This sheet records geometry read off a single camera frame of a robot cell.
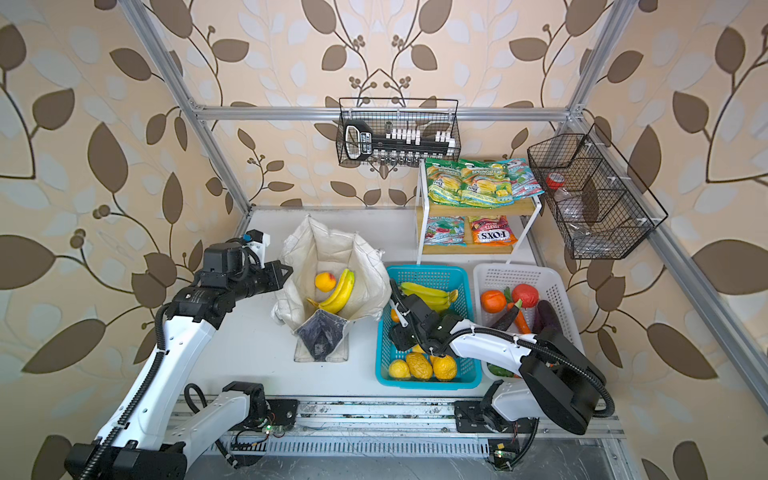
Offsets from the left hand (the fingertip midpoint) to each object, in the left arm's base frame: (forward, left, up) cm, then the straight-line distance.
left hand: (292, 266), depth 74 cm
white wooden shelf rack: (+14, -59, +9) cm, 61 cm away
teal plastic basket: (-19, -46, -20) cm, 53 cm away
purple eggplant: (-4, -68, -16) cm, 70 cm away
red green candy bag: (+18, -40, -6) cm, 44 cm away
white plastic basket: (+8, -73, -17) cm, 76 cm away
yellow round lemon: (-18, -39, -19) cm, 47 cm away
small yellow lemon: (-18, -28, -19) cm, 39 cm away
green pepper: (-18, -52, -18) cm, 58 cm away
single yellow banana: (+4, -9, -22) cm, 24 cm away
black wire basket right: (+13, -76, +11) cm, 78 cm away
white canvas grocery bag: (-12, -7, -15) cm, 20 cm away
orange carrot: (-4, -64, -22) cm, 68 cm away
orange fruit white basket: (+1, -55, -17) cm, 58 cm away
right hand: (-8, -27, -22) cm, 35 cm away
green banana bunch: (+2, -39, -20) cm, 44 cm away
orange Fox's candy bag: (+18, -55, -6) cm, 58 cm away
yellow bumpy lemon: (-16, -33, -20) cm, 42 cm away
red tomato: (+4, -66, -18) cm, 68 cm away
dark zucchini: (-4, -58, -19) cm, 61 cm away
